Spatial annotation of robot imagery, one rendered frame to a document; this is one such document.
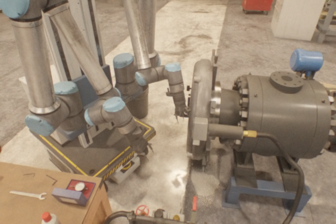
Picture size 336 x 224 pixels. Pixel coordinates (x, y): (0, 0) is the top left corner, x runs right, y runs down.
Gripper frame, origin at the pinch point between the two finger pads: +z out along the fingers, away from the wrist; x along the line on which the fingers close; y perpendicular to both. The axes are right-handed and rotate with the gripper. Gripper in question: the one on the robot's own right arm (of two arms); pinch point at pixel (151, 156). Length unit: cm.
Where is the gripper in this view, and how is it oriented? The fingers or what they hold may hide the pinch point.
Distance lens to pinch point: 119.9
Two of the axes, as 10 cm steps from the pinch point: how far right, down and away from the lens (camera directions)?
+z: 4.1, 7.9, 4.5
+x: -4.6, 6.1, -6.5
